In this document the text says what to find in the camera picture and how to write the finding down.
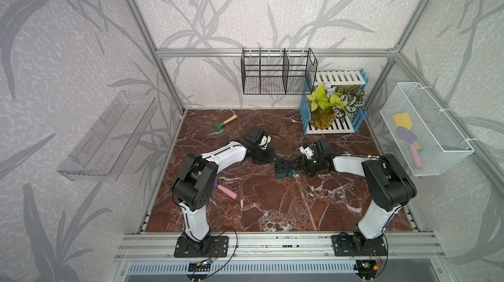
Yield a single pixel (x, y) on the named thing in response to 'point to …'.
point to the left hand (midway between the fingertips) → (276, 159)
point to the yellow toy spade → (403, 119)
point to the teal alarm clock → (283, 169)
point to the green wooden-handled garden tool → (218, 127)
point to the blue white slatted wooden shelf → (350, 124)
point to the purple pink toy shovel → (408, 136)
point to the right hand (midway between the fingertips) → (291, 168)
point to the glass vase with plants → (329, 102)
